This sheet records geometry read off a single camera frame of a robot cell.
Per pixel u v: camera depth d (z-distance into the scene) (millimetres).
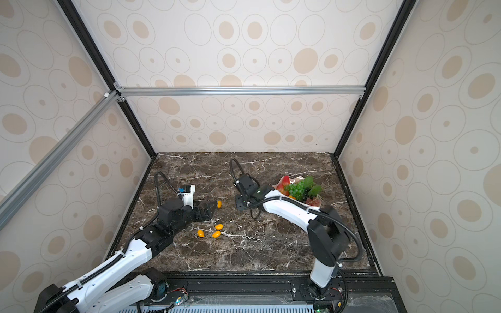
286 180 1000
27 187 542
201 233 873
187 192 688
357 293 744
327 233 456
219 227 897
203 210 702
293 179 1012
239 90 873
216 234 873
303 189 950
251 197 636
